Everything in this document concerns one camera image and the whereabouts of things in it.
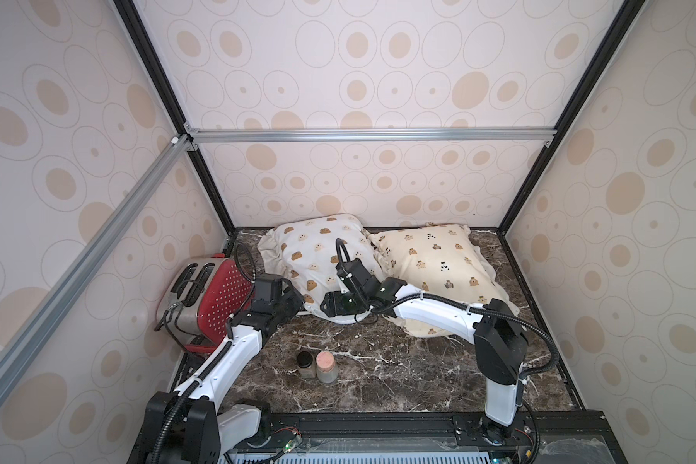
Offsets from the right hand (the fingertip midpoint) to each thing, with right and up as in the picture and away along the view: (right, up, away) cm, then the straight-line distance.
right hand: (338, 301), depth 85 cm
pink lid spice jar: (-2, -17, -9) cm, 19 cm away
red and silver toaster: (-36, +2, -5) cm, 36 cm away
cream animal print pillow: (+33, +12, +8) cm, 36 cm away
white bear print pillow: (-12, +15, +14) cm, 24 cm away
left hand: (-7, +3, -1) cm, 8 cm away
